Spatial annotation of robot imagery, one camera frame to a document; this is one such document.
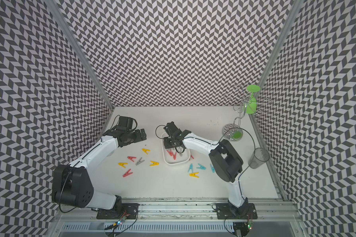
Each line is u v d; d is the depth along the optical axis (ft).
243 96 2.64
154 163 2.92
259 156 2.91
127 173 2.77
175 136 2.26
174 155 3.02
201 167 2.89
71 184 1.37
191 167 2.87
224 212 2.44
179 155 3.05
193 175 2.77
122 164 2.90
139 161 2.92
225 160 1.68
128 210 2.38
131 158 2.99
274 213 2.47
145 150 3.08
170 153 3.07
